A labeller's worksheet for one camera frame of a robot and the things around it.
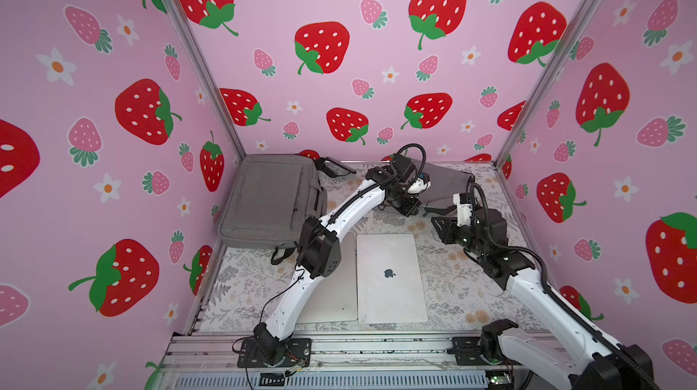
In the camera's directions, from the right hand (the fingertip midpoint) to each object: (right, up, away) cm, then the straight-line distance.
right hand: (431, 220), depth 79 cm
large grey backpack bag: (-56, +5, +22) cm, 60 cm away
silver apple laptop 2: (-12, -22, +6) cm, 26 cm away
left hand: (-1, +2, +9) cm, 10 cm away
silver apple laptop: (-30, -27, +9) cm, 41 cm away
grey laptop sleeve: (+12, +12, +25) cm, 30 cm away
